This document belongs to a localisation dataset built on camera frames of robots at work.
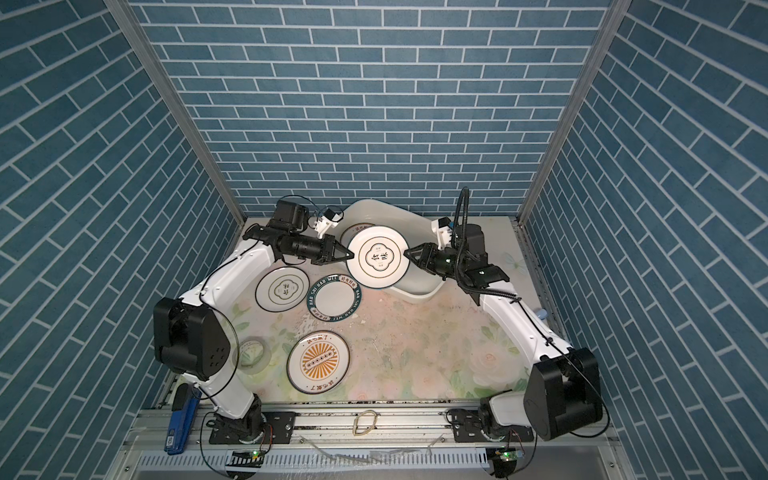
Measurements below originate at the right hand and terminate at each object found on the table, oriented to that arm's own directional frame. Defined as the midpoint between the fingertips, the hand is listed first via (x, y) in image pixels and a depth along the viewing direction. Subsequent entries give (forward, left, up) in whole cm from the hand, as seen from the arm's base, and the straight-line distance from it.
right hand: (405, 251), depth 78 cm
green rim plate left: (-1, +23, -25) cm, 34 cm away
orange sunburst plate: (+28, +23, -23) cm, 43 cm away
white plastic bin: (+7, -4, -26) cm, 27 cm away
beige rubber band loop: (-37, +10, -26) cm, 46 cm away
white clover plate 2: (0, +42, -25) cm, 49 cm away
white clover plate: (-1, +7, -3) cm, 8 cm away
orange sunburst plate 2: (-22, +23, -25) cm, 41 cm away
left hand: (-1, +15, -2) cm, 15 cm away
